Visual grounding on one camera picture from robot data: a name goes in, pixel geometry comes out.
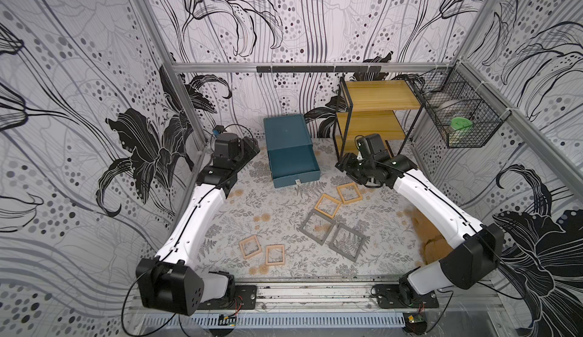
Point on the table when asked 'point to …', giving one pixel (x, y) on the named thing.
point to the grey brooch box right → (348, 241)
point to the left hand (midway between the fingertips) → (257, 146)
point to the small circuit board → (227, 320)
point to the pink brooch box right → (275, 246)
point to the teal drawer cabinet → (288, 140)
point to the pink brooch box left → (250, 247)
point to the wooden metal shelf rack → (389, 108)
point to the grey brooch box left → (317, 226)
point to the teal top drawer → (295, 165)
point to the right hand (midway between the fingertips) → (341, 165)
